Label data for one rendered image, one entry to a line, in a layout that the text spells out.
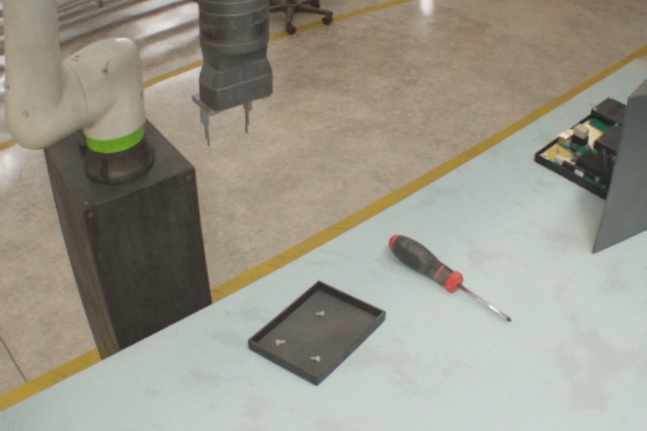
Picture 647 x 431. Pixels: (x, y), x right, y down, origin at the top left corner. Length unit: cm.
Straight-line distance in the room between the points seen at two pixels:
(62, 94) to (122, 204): 25
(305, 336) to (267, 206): 192
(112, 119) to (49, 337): 110
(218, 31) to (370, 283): 30
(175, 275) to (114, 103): 39
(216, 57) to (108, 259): 67
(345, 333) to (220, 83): 28
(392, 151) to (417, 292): 219
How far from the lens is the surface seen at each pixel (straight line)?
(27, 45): 108
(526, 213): 87
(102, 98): 119
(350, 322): 69
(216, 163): 284
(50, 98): 113
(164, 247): 136
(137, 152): 129
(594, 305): 76
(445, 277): 73
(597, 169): 93
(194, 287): 146
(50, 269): 244
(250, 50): 73
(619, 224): 83
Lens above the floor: 149
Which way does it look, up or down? 33 degrees down
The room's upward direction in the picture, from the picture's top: straight up
